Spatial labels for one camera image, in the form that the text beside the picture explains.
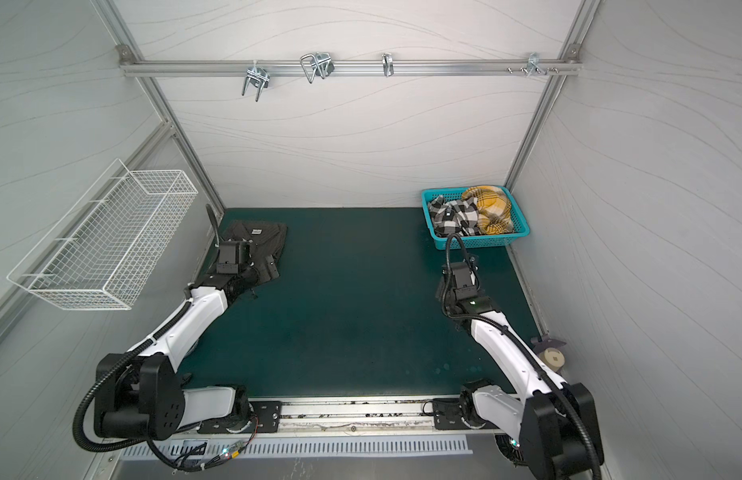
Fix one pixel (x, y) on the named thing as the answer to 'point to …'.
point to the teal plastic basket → (521, 226)
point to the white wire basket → (101, 253)
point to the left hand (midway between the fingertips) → (267, 264)
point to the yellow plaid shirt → (493, 209)
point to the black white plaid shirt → (457, 216)
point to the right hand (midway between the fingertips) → (464, 280)
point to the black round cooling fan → (511, 449)
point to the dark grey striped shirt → (266, 243)
